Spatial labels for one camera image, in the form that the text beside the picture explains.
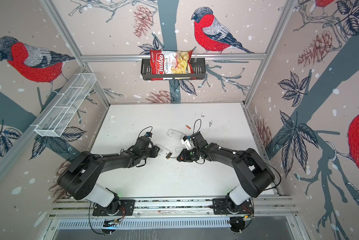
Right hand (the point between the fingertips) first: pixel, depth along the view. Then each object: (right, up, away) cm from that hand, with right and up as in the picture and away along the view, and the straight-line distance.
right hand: (176, 161), depth 85 cm
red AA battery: (+7, +18, +22) cm, 30 cm away
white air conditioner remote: (-8, +4, +8) cm, 12 cm away
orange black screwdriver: (-2, +1, +6) cm, 6 cm away
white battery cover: (-52, +25, +30) cm, 65 cm away
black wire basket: (+15, +58, +10) cm, 61 cm away
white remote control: (-2, +14, +16) cm, 22 cm away
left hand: (-13, +5, +8) cm, 16 cm away
